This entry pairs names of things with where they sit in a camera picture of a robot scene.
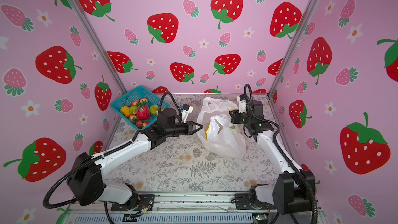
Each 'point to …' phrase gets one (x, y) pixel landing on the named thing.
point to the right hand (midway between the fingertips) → (230, 111)
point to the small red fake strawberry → (133, 118)
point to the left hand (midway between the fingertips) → (203, 126)
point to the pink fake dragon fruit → (143, 113)
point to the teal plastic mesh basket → (138, 93)
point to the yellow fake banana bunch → (206, 130)
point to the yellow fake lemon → (125, 110)
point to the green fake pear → (154, 109)
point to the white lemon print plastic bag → (218, 136)
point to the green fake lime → (133, 109)
